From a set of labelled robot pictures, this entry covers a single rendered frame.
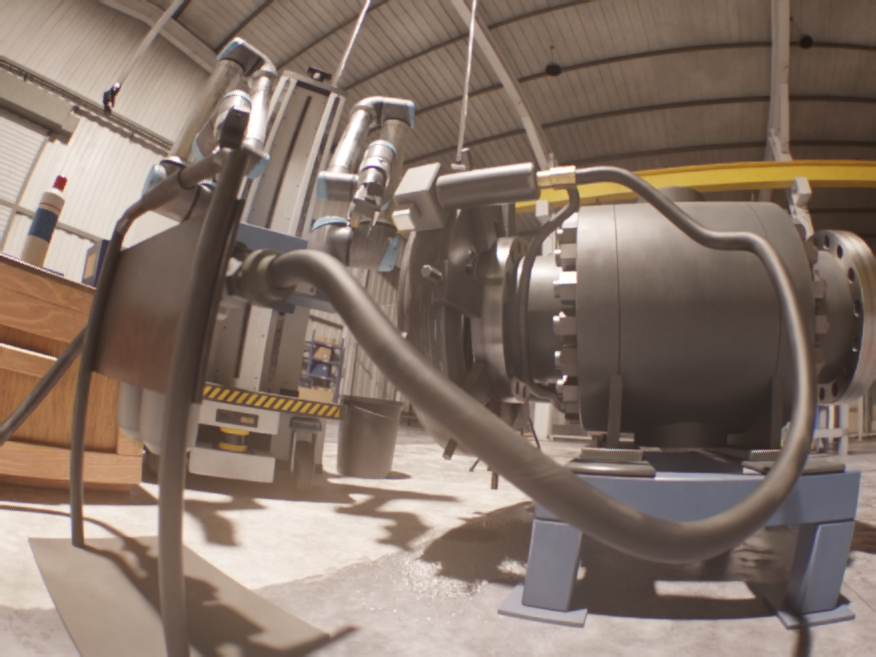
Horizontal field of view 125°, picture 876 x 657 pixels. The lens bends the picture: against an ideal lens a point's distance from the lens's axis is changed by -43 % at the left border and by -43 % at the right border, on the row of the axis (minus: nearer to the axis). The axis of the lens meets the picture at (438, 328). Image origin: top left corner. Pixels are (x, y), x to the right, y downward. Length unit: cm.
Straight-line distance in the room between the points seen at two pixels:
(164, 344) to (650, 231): 83
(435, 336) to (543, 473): 56
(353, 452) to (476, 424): 159
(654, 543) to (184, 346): 38
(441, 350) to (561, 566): 46
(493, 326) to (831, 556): 82
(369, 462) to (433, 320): 114
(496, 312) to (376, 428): 105
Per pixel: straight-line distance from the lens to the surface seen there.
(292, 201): 177
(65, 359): 89
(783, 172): 998
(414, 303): 80
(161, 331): 47
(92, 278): 104
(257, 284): 39
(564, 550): 67
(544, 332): 93
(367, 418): 180
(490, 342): 90
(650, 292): 79
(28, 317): 96
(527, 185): 76
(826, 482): 74
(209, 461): 125
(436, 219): 83
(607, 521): 26
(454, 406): 26
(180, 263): 48
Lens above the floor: 32
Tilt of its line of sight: 12 degrees up
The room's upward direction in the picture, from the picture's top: 6 degrees clockwise
